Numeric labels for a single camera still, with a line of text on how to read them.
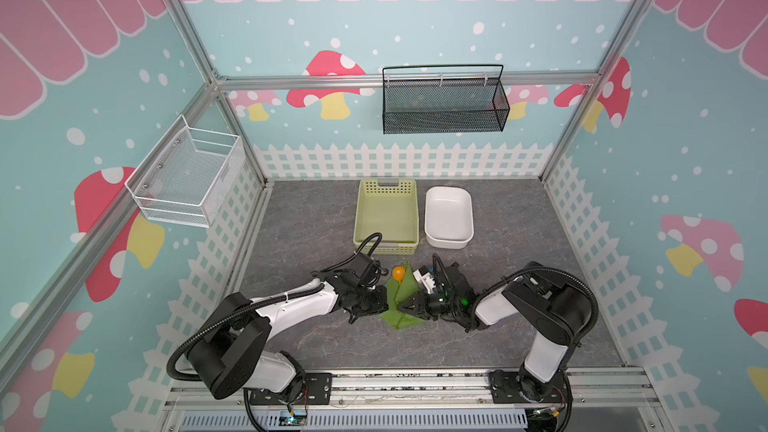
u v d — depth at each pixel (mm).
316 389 745
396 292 898
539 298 501
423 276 862
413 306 813
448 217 1084
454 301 729
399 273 938
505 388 741
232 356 425
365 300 741
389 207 1068
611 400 730
